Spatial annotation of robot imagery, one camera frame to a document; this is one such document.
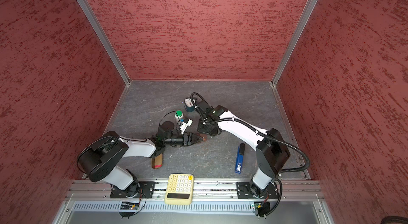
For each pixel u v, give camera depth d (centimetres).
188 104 102
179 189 73
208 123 59
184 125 80
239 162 80
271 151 44
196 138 81
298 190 76
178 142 74
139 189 73
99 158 45
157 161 81
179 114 92
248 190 74
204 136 80
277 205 70
